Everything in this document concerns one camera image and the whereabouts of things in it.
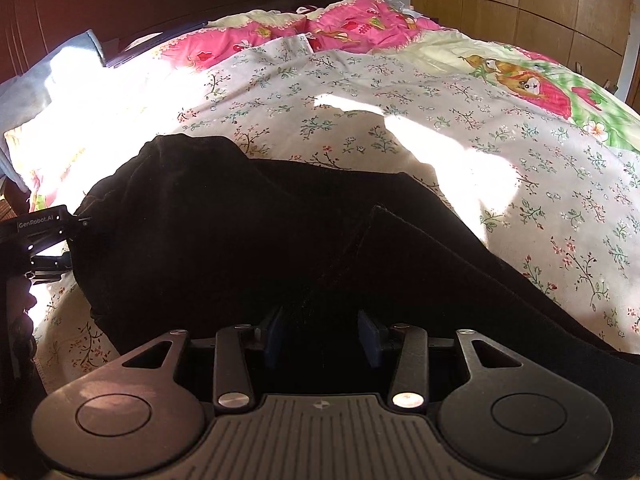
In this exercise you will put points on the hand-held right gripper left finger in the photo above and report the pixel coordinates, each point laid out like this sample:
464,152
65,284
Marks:
273,336

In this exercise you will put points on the grey-blue pillow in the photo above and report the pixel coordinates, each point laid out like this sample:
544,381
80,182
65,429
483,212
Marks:
45,105

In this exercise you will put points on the person's left hand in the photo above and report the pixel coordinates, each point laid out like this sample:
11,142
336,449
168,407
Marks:
23,310

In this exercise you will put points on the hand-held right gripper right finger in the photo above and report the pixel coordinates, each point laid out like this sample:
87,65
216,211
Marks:
371,338

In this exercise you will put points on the wooden wardrobe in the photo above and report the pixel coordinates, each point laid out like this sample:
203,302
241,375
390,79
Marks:
540,7

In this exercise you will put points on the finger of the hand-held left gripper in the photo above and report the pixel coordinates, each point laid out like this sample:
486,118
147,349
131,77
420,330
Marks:
52,261
77,222

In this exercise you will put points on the printed floral blanket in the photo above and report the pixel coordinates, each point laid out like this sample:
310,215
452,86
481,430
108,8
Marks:
400,100

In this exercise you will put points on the black pants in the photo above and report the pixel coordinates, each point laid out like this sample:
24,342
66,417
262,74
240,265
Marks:
280,255

